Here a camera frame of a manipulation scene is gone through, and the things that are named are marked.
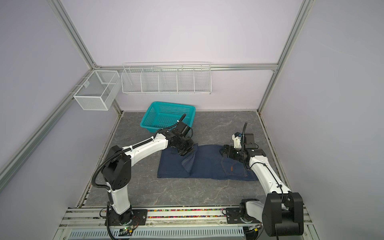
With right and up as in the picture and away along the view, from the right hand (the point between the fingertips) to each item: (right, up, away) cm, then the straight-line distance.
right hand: (228, 153), depth 86 cm
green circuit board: (-53, -36, -13) cm, 65 cm away
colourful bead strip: (-24, -28, -8) cm, 38 cm away
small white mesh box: (-83, +39, +13) cm, 92 cm away
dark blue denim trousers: (-13, -6, +6) cm, 15 cm away
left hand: (-18, +1, 0) cm, 18 cm away
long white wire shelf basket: (-39, +48, +14) cm, 63 cm away
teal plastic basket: (-46, +24, +32) cm, 61 cm away
